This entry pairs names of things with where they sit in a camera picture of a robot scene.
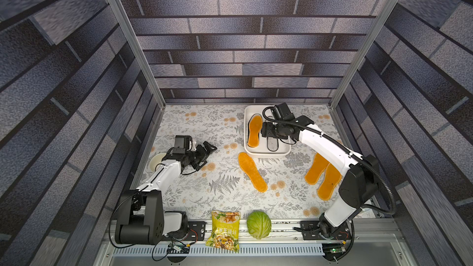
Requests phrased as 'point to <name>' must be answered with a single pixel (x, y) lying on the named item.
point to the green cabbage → (258, 224)
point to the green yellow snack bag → (225, 230)
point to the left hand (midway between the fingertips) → (213, 152)
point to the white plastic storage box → (284, 145)
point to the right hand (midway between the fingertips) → (267, 129)
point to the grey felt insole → (272, 143)
